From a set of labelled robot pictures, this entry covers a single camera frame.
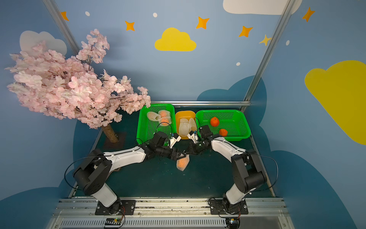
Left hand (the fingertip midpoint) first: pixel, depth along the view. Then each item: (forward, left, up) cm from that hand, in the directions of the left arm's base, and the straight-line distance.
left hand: (184, 153), depth 83 cm
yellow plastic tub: (+36, +5, -7) cm, 37 cm away
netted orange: (+36, +17, -5) cm, 40 cm away
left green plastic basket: (+30, +22, -3) cm, 37 cm away
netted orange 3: (-5, +1, -5) cm, 7 cm away
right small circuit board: (-33, -26, -11) cm, 43 cm away
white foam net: (+22, +1, -3) cm, 22 cm away
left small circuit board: (-33, +37, -13) cm, 51 cm away
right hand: (+2, -2, -2) cm, 4 cm away
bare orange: (+20, -27, -7) cm, 35 cm away
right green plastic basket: (+32, -35, -11) cm, 49 cm away
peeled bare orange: (+30, -22, -7) cm, 38 cm away
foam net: (+25, -5, -4) cm, 25 cm away
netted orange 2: (+28, +15, -5) cm, 32 cm away
